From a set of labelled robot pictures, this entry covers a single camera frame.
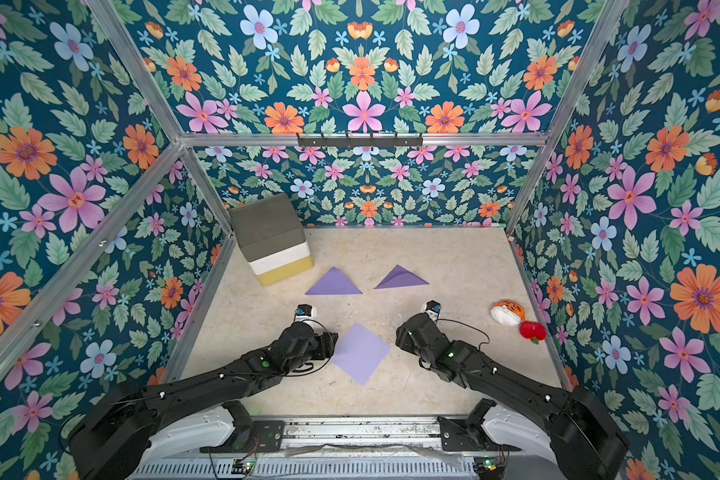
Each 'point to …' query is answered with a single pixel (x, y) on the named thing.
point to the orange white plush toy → (507, 313)
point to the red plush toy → (533, 331)
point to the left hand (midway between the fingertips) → (334, 335)
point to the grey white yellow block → (272, 238)
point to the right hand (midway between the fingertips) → (403, 333)
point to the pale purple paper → (361, 354)
